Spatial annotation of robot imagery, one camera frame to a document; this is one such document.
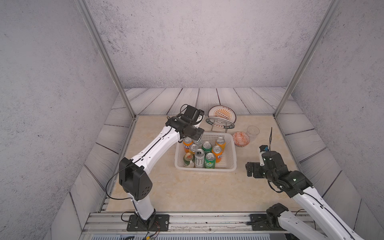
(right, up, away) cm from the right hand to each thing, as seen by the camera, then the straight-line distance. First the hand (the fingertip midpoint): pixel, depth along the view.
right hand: (255, 165), depth 76 cm
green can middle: (-23, +7, +13) cm, 28 cm away
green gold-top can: (-34, +2, +9) cm, 36 cm away
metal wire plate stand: (-18, +21, +31) cm, 41 cm away
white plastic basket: (-10, -3, +17) cm, 20 cm away
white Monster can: (-28, +2, +7) cm, 29 cm away
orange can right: (-15, +10, +15) cm, 24 cm away
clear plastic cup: (+10, +16, +30) cm, 36 cm away
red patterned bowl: (+1, +11, +29) cm, 31 cm away
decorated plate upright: (-12, +29, +26) cm, 41 cm away
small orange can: (-32, +7, +13) cm, 35 cm away
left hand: (-28, +17, +6) cm, 33 cm away
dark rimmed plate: (-14, +22, +21) cm, 34 cm away
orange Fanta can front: (-18, +5, +11) cm, 21 cm away
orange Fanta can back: (-35, +10, +15) cm, 40 cm away
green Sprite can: (-22, 0, +9) cm, 24 cm away
